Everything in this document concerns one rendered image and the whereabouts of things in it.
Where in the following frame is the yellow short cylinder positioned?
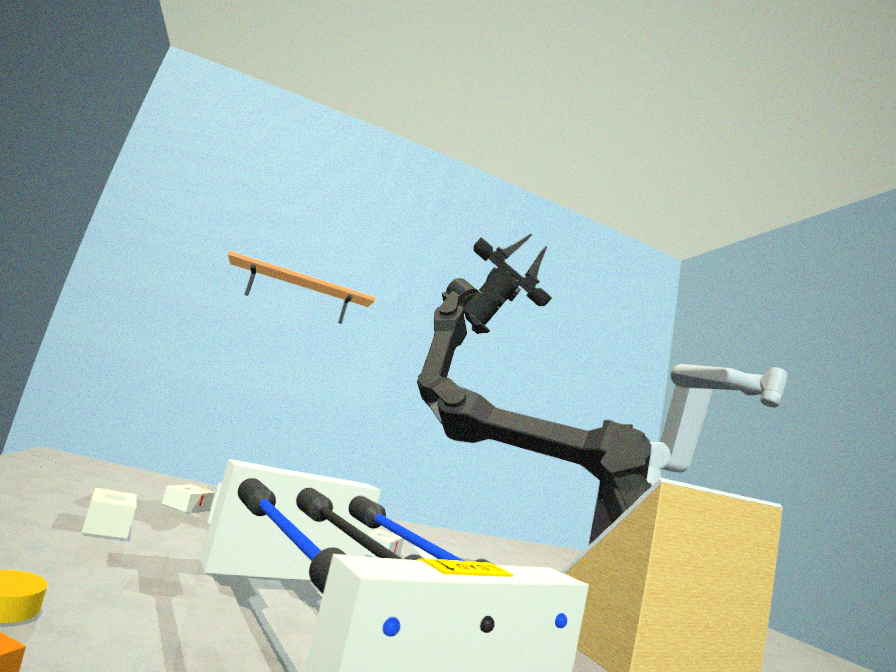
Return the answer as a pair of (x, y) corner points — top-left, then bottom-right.
(0, 570), (48, 623)

